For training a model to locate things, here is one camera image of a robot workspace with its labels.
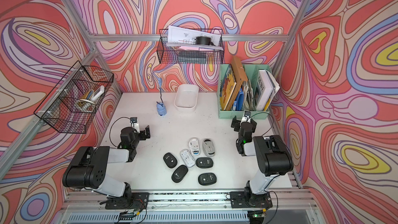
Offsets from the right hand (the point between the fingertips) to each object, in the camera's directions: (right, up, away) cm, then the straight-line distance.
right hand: (243, 120), depth 95 cm
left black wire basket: (-90, +9, -21) cm, 93 cm away
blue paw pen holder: (-53, +8, +6) cm, 54 cm away
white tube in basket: (-76, +17, -21) cm, 80 cm away
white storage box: (-37, +15, +17) cm, 44 cm away
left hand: (-63, -3, -1) cm, 63 cm away
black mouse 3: (-38, -26, -16) cm, 49 cm away
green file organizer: (+8, +33, +9) cm, 35 cm away
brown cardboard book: (-5, +26, -12) cm, 29 cm away
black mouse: (-44, -21, -11) cm, 50 cm away
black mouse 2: (-25, -22, -13) cm, 35 cm away
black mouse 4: (-24, -28, -18) cm, 41 cm away
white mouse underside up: (-34, -20, -10) cm, 41 cm away
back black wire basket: (-45, +43, +6) cm, 63 cm away
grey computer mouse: (-22, -15, -7) cm, 28 cm away
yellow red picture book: (-9, +22, +6) cm, 24 cm away
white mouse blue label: (-31, -14, -5) cm, 34 cm away
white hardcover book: (+11, +21, -7) cm, 24 cm away
